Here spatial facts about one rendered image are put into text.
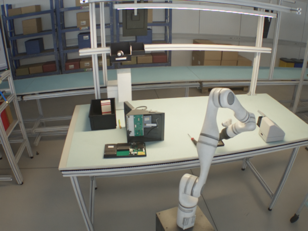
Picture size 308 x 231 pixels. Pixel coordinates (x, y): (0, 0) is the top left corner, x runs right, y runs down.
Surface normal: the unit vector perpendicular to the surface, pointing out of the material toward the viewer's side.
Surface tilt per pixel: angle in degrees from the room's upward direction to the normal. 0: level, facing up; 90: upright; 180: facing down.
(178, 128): 0
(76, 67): 90
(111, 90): 90
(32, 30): 90
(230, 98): 74
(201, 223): 0
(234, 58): 90
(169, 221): 0
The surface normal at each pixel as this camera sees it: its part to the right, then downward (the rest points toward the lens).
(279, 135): 0.11, 0.46
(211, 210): 0.00, -0.88
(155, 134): -0.27, 0.44
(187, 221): 0.35, 0.44
